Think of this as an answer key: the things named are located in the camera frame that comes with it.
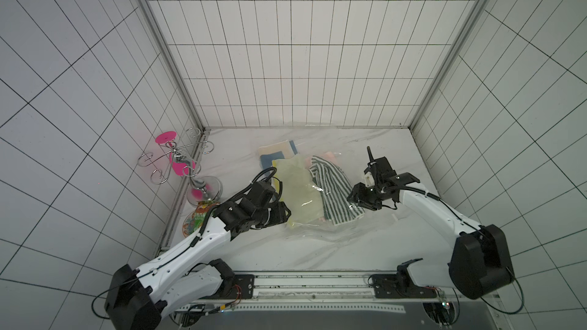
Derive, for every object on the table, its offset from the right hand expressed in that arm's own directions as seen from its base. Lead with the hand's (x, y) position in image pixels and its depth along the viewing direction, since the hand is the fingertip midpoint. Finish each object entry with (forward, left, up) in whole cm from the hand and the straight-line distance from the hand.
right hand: (351, 195), depth 85 cm
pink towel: (+24, +7, -7) cm, 25 cm away
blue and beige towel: (+25, +32, -6) cm, 41 cm away
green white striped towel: (+5, +5, -5) cm, 9 cm away
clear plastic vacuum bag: (+33, -4, -10) cm, 35 cm away
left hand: (-12, +25, +3) cm, 28 cm away
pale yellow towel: (+2, +19, -5) cm, 20 cm away
